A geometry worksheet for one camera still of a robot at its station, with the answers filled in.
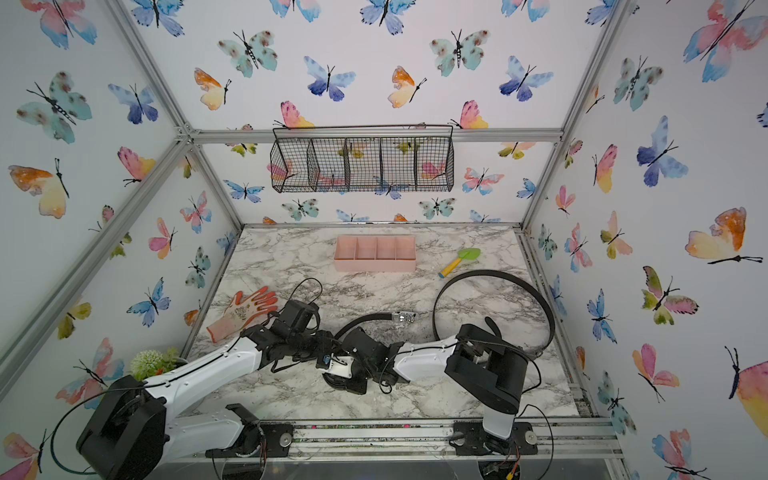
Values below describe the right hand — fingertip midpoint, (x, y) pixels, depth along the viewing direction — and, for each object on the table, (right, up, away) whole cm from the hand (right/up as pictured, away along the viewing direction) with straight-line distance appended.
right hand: (340, 371), depth 82 cm
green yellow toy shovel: (+41, +32, +28) cm, 59 cm away
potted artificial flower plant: (-42, +7, -11) cm, 44 cm away
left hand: (-1, +6, +2) cm, 6 cm away
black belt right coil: (+44, +12, +9) cm, 46 cm away
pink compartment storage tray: (+7, +32, +32) cm, 46 cm away
